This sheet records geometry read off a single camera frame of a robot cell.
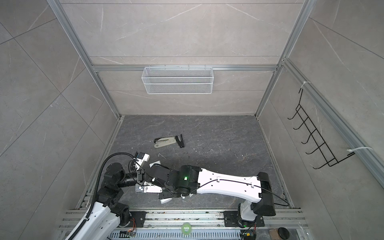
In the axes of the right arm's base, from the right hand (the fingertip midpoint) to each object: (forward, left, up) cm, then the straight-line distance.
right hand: (160, 180), depth 65 cm
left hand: (+2, 0, 0) cm, 3 cm away
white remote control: (-8, -2, -3) cm, 8 cm away
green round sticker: (-16, -11, -22) cm, 29 cm away
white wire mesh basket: (+65, -5, +8) cm, 66 cm away
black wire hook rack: (+31, -71, +9) cm, 78 cm away
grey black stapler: (+34, +6, -19) cm, 39 cm away
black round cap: (-19, -57, -20) cm, 63 cm away
